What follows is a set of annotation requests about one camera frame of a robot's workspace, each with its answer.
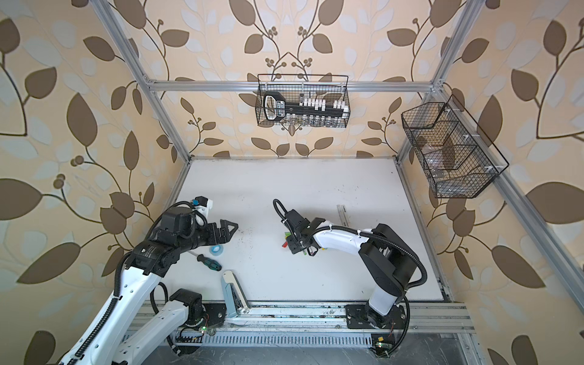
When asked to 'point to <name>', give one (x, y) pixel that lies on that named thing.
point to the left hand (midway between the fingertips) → (228, 225)
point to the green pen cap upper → (287, 234)
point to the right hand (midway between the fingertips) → (296, 244)
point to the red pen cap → (285, 245)
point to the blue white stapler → (236, 300)
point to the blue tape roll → (217, 250)
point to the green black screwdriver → (210, 262)
